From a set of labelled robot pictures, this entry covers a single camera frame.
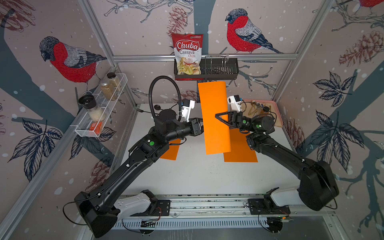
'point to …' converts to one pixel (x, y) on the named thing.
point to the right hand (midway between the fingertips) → (216, 120)
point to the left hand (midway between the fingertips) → (213, 120)
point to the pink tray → (260, 107)
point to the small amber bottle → (266, 109)
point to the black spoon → (157, 107)
